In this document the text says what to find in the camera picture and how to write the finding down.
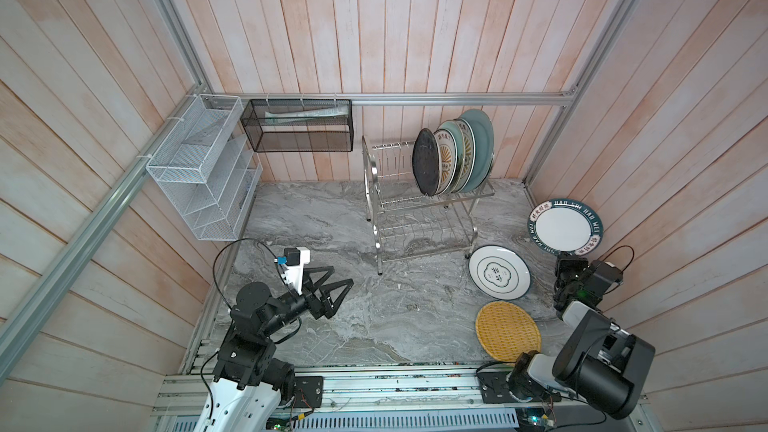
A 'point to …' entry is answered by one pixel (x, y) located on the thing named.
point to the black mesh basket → (299, 125)
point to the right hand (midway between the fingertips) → (562, 246)
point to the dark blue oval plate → (426, 162)
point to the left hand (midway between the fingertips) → (342, 283)
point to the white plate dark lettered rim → (565, 226)
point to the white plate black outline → (499, 272)
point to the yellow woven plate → (506, 331)
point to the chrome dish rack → (404, 221)
